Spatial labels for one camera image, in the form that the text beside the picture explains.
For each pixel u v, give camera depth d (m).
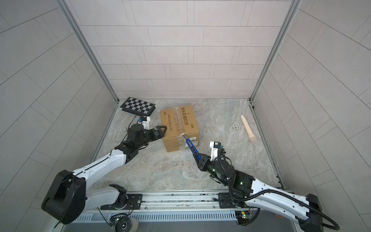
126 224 0.57
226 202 0.71
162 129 0.78
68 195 0.39
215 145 0.64
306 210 0.44
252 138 0.90
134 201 0.71
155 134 0.72
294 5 0.70
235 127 0.99
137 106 1.08
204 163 0.60
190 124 0.81
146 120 0.75
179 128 0.79
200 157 0.67
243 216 0.68
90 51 0.87
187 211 0.69
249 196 0.51
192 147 0.71
